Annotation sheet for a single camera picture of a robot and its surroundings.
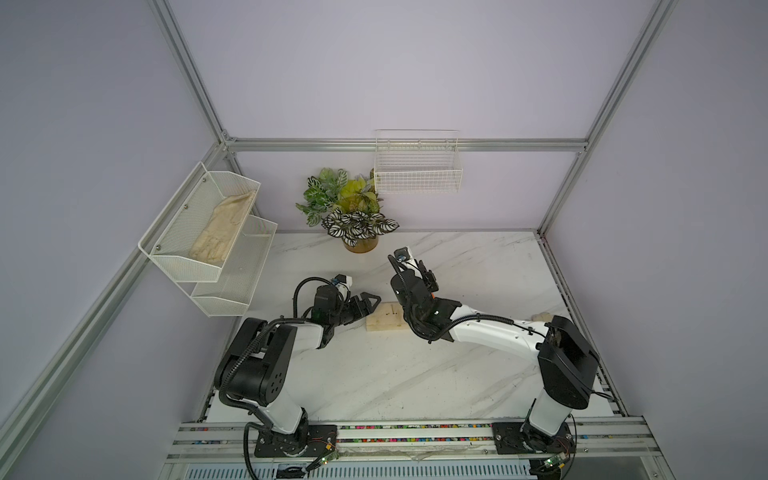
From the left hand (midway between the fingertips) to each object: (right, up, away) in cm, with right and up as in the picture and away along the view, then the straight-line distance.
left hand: (374, 305), depth 93 cm
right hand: (+14, +12, -10) cm, 21 cm away
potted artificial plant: (-9, +32, +3) cm, 33 cm away
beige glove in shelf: (-41, +21, -14) cm, 48 cm away
